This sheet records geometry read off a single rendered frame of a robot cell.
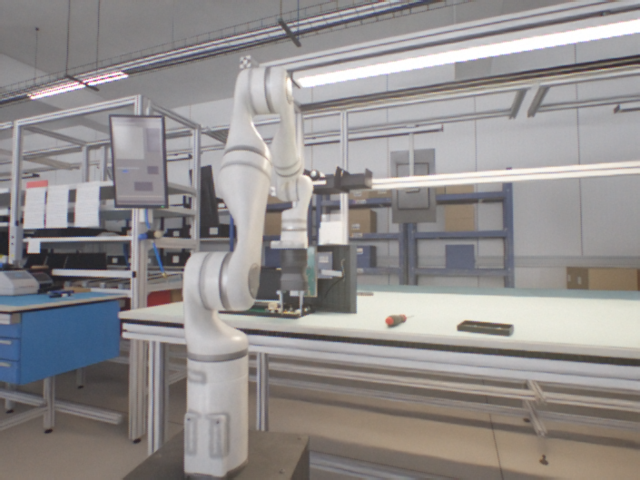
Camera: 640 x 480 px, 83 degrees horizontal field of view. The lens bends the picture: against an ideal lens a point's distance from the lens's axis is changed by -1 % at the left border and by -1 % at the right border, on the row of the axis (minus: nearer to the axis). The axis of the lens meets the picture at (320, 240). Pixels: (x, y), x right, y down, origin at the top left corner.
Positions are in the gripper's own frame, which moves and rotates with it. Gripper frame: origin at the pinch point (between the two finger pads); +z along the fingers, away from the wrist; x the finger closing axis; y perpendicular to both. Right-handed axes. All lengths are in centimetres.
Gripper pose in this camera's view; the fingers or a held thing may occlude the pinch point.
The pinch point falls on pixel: (290, 315)
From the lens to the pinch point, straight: 101.6
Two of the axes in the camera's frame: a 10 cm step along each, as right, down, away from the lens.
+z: 0.0, 10.0, -0.4
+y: 1.9, 0.4, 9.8
